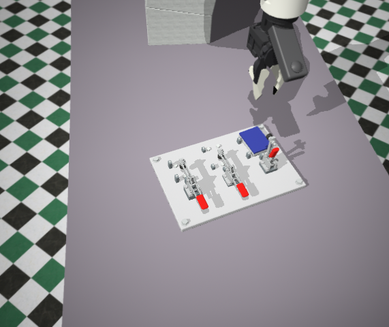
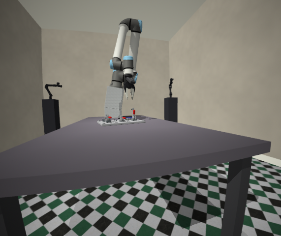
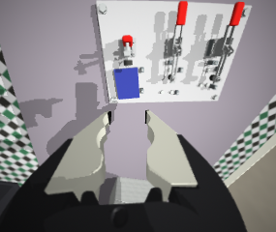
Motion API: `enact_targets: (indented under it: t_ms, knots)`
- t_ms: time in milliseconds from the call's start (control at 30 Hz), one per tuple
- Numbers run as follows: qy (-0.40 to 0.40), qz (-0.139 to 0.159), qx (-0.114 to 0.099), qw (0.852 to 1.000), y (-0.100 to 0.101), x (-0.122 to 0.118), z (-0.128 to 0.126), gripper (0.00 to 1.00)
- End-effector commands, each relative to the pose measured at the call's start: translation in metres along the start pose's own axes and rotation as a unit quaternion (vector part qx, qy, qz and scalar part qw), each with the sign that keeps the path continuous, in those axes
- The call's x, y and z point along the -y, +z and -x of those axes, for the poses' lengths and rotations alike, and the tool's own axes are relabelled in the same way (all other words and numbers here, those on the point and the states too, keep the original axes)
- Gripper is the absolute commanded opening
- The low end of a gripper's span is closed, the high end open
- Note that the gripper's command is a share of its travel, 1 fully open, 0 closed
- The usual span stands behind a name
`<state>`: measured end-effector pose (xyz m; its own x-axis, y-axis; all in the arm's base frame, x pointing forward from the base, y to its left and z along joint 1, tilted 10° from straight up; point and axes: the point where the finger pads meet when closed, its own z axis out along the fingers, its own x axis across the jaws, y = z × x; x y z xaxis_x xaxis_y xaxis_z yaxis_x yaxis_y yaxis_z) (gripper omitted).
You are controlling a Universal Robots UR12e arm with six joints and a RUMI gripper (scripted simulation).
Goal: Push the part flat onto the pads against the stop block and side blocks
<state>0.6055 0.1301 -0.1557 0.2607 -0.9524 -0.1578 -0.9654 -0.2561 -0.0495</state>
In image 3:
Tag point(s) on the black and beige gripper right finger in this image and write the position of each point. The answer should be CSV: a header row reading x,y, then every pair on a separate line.
x,y
187,179

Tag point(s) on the blue flat plate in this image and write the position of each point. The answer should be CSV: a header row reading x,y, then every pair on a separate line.
x,y
127,83

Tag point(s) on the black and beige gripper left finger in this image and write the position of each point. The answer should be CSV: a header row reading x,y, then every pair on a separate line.
x,y
58,184

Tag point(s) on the toggle clamp with red handle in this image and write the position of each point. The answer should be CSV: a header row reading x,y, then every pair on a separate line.
x,y
174,47
222,47

